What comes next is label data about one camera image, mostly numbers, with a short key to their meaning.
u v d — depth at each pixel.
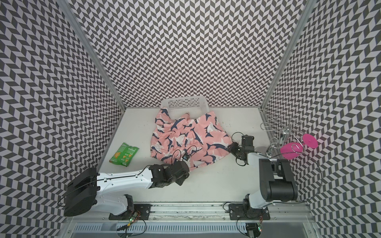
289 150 0.64
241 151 0.78
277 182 0.44
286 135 0.72
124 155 0.90
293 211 0.75
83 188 0.42
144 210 0.72
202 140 0.99
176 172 0.60
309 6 0.67
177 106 0.55
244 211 0.67
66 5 0.71
